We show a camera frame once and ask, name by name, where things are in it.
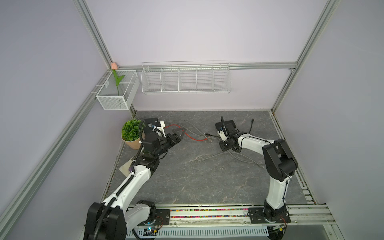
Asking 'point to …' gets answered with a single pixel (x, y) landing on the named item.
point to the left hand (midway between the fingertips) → (182, 133)
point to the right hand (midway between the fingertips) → (224, 145)
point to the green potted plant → (130, 134)
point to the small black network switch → (229, 126)
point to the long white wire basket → (187, 77)
